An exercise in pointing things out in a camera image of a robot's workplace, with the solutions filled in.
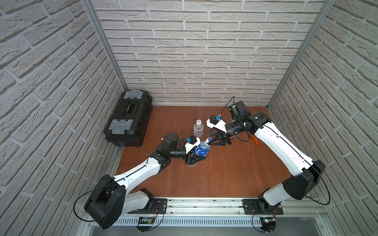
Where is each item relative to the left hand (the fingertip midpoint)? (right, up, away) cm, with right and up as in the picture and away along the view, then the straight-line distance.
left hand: (204, 151), depth 74 cm
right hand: (+3, +8, -5) cm, 10 cm away
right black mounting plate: (+26, -28, -1) cm, 38 cm away
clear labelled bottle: (-3, +11, +11) cm, 16 cm away
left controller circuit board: (-30, -35, -1) cm, 46 cm away
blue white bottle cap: (+1, +7, -8) cm, 11 cm away
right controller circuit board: (+31, -35, -4) cm, 47 cm away
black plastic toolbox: (-45, +16, +14) cm, 49 cm away
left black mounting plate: (-25, -28, -1) cm, 37 cm away
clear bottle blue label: (-1, +2, -6) cm, 7 cm away
